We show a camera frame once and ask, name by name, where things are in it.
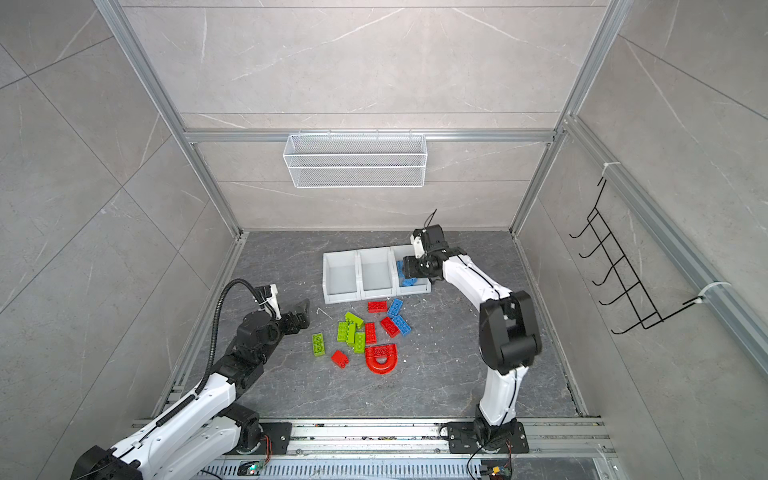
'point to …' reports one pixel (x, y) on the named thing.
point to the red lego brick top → (380, 306)
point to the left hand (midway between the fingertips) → (293, 296)
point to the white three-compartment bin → (367, 273)
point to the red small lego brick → (340, 358)
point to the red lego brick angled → (390, 327)
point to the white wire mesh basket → (355, 160)
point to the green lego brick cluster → (347, 332)
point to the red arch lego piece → (381, 351)
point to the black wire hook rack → (633, 299)
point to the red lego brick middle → (370, 333)
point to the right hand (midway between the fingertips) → (410, 265)
